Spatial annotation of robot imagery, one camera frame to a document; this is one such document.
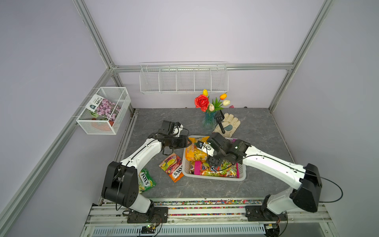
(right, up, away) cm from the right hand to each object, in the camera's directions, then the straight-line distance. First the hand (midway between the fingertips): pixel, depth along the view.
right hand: (211, 151), depth 79 cm
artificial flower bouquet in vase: (0, +24, +3) cm, 24 cm away
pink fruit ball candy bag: (+10, -10, +3) cm, 14 cm away
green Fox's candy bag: (-37, -18, +4) cm, 41 cm away
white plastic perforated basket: (-14, -12, +4) cm, 18 cm away
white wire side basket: (-62, +16, -5) cm, 64 cm away
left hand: (-13, +3, +6) cm, 14 cm away
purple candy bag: (+15, +5, +10) cm, 18 cm away
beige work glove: (+18, +14, +30) cm, 38 cm away
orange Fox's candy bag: (-23, -11, +9) cm, 27 cm away
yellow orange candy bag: (-10, -2, +4) cm, 11 cm away
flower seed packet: (-56, +24, -5) cm, 61 cm away
